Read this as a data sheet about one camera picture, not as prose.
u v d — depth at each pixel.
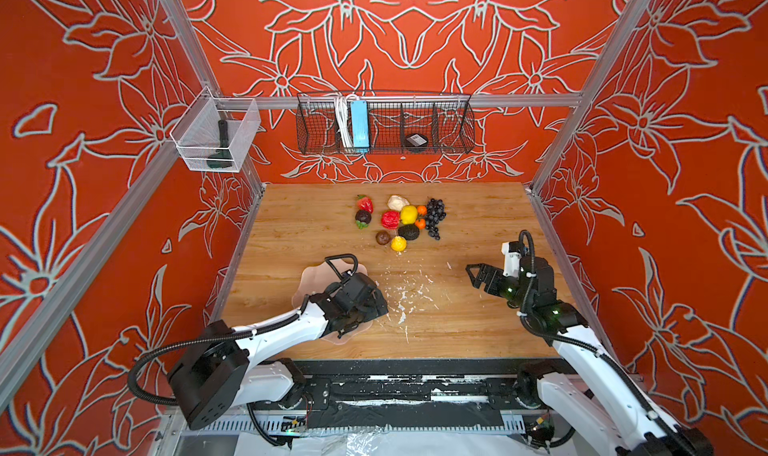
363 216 1.04
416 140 0.95
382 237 1.00
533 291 0.59
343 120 0.89
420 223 1.04
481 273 0.71
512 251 0.71
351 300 0.64
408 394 0.74
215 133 0.87
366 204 1.10
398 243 1.00
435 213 1.05
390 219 1.03
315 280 0.86
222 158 0.79
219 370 0.41
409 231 1.00
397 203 1.09
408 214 1.07
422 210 1.07
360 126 0.90
